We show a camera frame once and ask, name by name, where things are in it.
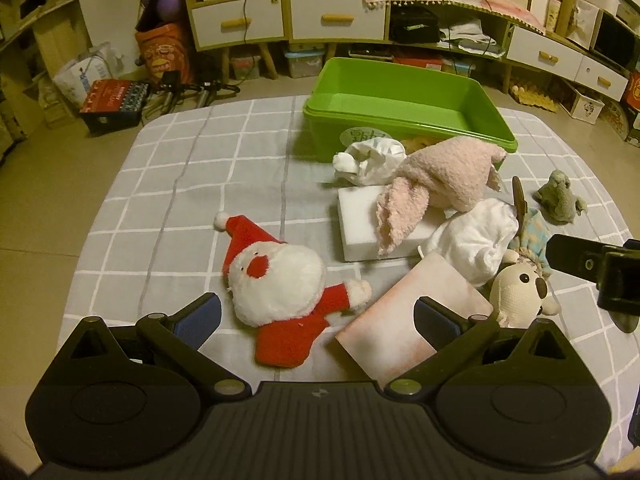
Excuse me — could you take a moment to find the santa plush toy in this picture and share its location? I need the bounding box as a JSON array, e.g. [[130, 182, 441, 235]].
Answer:
[[214, 211, 374, 369]]

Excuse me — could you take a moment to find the grey plush toy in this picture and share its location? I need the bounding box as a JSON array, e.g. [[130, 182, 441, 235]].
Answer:
[[536, 170, 589, 225]]

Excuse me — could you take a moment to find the long wooden tv stand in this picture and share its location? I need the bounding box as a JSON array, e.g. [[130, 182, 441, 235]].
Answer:
[[387, 2, 632, 107]]

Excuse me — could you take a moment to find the blue lid storage box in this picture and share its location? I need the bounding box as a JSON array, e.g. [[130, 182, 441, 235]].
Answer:
[[284, 50, 327, 79]]

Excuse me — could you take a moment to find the egg carton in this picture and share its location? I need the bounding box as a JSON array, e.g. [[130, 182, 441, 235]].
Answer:
[[510, 82, 559, 113]]

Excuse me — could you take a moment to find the grey checked blanket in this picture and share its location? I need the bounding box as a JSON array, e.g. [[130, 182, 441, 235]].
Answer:
[[59, 94, 632, 466]]

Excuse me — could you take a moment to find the pink foam block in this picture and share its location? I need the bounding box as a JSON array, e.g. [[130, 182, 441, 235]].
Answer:
[[334, 251, 495, 384]]

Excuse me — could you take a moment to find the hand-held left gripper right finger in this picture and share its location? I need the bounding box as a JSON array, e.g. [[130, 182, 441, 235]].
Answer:
[[382, 296, 576, 403]]

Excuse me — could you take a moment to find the black tripod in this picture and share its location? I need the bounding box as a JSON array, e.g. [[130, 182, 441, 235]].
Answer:
[[154, 71, 242, 112]]

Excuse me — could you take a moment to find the white plastic bag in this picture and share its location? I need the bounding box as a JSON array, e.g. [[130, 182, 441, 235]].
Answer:
[[52, 42, 124, 107]]

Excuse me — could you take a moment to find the green plastic bin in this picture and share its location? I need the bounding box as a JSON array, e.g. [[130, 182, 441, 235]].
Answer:
[[302, 57, 519, 164]]

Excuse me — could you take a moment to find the stack of papers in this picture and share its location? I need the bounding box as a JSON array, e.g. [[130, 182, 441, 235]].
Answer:
[[440, 17, 507, 57]]

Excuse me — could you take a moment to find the red printed box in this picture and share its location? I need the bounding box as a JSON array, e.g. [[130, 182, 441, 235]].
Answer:
[[79, 79, 151, 137]]

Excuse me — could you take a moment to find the microwave oven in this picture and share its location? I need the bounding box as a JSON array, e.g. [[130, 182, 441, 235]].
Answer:
[[589, 10, 640, 69]]

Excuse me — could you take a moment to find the black bag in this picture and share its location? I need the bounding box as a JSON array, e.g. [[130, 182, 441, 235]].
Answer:
[[389, 7, 442, 44]]

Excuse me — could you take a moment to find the white printed storage box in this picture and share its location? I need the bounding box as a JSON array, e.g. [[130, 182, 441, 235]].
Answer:
[[562, 82, 606, 125]]

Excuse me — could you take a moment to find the orange printed bag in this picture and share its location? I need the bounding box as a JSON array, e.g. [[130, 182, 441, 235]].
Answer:
[[134, 23, 194, 87]]

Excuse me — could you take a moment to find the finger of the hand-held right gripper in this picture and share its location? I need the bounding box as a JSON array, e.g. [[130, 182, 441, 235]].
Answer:
[[546, 233, 609, 281]]

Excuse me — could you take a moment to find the white foam block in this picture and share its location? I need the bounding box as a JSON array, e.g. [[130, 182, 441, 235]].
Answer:
[[336, 185, 451, 263]]

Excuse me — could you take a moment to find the reindeer plush doll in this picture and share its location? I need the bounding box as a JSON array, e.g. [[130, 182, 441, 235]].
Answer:
[[487, 176, 561, 330]]

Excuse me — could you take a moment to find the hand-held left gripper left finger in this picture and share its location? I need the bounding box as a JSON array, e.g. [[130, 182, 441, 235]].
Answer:
[[60, 292, 253, 404]]

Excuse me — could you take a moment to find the wooden drawer cabinet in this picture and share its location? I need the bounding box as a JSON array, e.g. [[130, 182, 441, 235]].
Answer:
[[283, 0, 391, 79]]

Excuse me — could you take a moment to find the pink bunny plush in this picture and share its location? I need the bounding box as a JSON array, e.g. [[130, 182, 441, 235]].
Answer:
[[375, 135, 509, 256]]

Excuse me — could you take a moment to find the purple ball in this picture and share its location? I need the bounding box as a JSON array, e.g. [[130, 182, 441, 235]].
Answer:
[[155, 0, 185, 24]]

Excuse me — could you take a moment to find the white cloth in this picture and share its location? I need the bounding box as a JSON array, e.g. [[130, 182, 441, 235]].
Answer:
[[419, 198, 520, 287], [332, 139, 407, 187]]

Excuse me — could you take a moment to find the wooden shelving unit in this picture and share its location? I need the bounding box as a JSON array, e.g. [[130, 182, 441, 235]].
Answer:
[[0, 0, 94, 142]]

